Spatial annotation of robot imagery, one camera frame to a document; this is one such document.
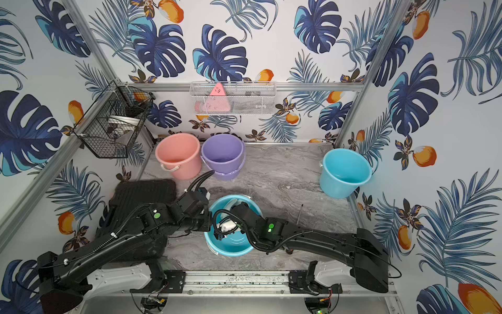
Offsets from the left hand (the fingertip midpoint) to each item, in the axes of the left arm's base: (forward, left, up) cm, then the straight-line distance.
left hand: (218, 223), depth 75 cm
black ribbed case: (+13, +45, -8) cm, 48 cm away
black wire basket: (+39, +58, +11) cm, 70 cm away
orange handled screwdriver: (+15, -35, -14) cm, 41 cm away
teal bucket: (+30, -54, -1) cm, 62 cm away
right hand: (+8, -6, +5) cm, 11 cm away
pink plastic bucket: (+41, +30, -7) cm, 51 cm away
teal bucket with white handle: (-4, -5, -13) cm, 14 cm away
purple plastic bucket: (+44, +5, -9) cm, 45 cm away
